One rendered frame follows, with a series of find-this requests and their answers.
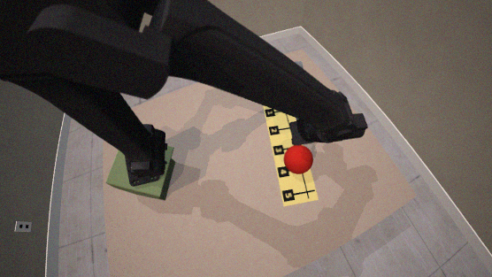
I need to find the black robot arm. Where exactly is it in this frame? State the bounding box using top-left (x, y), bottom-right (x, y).
top-left (0, 0), bottom-right (368, 187)

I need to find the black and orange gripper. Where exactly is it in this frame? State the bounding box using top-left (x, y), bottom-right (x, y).
top-left (289, 121), bottom-right (314, 145)

